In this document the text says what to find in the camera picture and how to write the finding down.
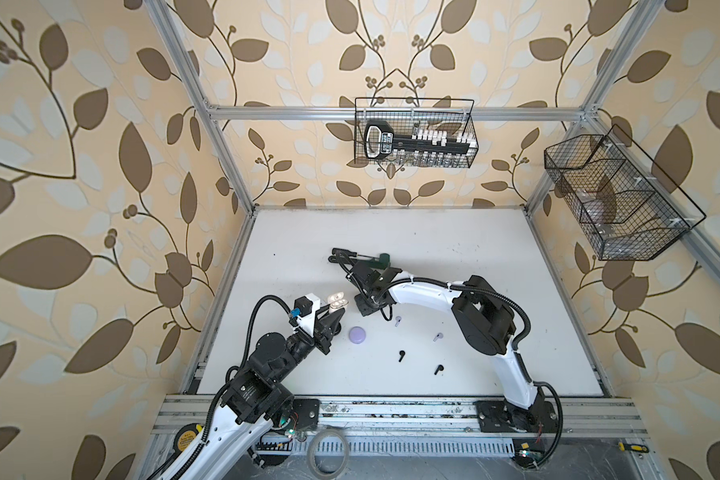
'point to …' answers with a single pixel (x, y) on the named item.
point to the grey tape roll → (327, 432)
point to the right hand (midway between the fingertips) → (368, 304)
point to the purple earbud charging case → (357, 334)
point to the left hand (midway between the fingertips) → (334, 306)
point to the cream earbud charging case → (337, 301)
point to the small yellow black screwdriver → (633, 447)
